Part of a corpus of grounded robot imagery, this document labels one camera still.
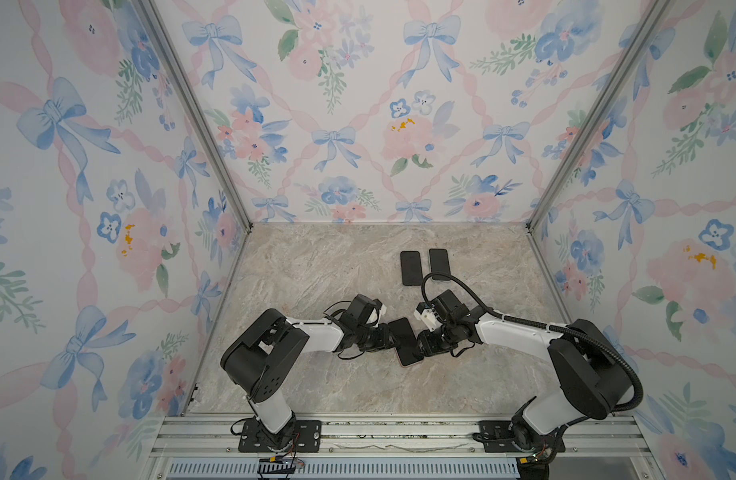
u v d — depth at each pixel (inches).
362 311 28.9
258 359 18.7
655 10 27.0
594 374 17.5
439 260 43.5
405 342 36.1
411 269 42.0
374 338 31.2
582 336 18.5
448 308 28.4
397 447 28.8
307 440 28.9
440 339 29.9
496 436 28.9
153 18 27.2
